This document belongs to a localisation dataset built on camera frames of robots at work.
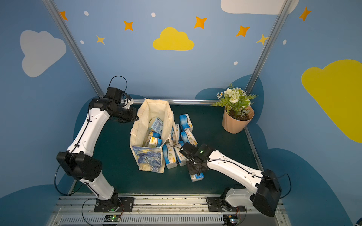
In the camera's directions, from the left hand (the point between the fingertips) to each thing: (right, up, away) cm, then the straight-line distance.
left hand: (141, 116), depth 79 cm
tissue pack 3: (+24, -26, +3) cm, 35 cm away
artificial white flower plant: (+57, +10, +7) cm, 59 cm away
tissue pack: (+8, -15, 0) cm, 17 cm away
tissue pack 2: (+16, -24, +4) cm, 29 cm away
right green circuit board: (+49, -53, -9) cm, 73 cm away
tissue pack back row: (+26, -4, +22) cm, 34 cm away
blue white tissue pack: (+27, -13, +14) cm, 33 cm away
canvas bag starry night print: (+7, -23, -5) cm, 25 cm away
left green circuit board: (-12, -52, -9) cm, 54 cm away
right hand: (+31, -29, -2) cm, 43 cm away
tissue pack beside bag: (+20, -8, +20) cm, 29 cm away
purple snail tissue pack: (+30, -31, -9) cm, 45 cm away
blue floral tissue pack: (+6, -6, +17) cm, 19 cm away
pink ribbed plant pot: (+59, -5, +16) cm, 62 cm away
